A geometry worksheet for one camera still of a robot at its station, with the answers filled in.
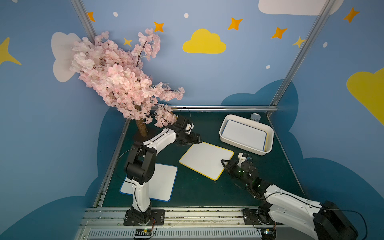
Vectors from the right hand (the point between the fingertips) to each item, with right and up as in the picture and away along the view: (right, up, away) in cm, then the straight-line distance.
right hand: (223, 158), depth 82 cm
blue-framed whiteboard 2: (-35, -15, +1) cm, 38 cm away
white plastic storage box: (+28, +20, +27) cm, 44 cm away
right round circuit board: (+21, -36, -9) cm, 43 cm away
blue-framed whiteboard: (+22, +12, +26) cm, 36 cm away
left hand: (-15, +9, +11) cm, 21 cm away
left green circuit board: (-42, -35, -10) cm, 55 cm away
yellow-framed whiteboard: (-8, -4, +16) cm, 18 cm away
